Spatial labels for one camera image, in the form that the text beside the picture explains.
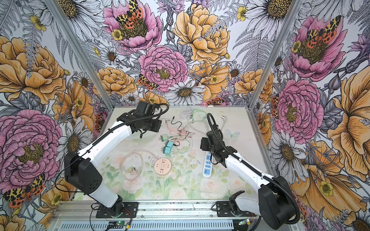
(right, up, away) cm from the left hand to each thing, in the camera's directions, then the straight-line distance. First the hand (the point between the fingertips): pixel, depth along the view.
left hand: (158, 130), depth 84 cm
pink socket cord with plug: (-15, -24, +1) cm, 28 cm away
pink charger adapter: (+14, -3, +21) cm, 25 cm away
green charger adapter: (+1, -6, +15) cm, 16 cm away
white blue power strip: (+29, -22, +3) cm, 36 cm away
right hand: (+28, -9, +2) cm, 29 cm away
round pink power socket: (+2, -22, +3) cm, 22 cm away
